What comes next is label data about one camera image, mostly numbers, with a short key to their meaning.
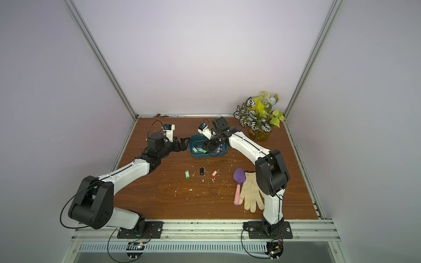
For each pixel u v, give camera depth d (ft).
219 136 2.16
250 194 2.74
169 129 2.50
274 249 2.28
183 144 2.60
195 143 3.40
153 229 2.43
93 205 1.41
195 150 3.31
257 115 2.92
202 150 3.30
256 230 2.39
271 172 1.62
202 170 3.03
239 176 2.92
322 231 2.40
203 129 2.60
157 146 2.28
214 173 3.01
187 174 3.01
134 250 2.38
